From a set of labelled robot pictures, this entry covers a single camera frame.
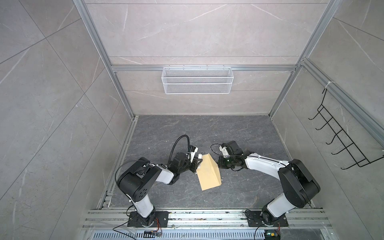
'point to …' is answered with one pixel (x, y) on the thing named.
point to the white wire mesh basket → (197, 80)
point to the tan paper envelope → (208, 172)
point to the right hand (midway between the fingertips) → (216, 163)
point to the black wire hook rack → (344, 147)
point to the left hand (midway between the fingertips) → (200, 156)
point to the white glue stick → (200, 156)
